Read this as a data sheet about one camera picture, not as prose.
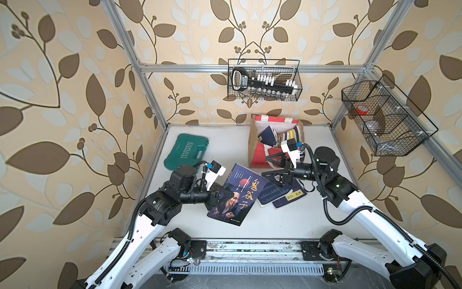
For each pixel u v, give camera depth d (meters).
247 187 0.63
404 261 0.40
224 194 0.61
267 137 0.94
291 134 0.94
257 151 0.87
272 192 0.89
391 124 0.73
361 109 0.81
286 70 0.91
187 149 1.02
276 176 0.56
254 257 0.74
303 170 0.57
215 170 0.57
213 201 0.54
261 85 0.85
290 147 0.55
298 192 0.89
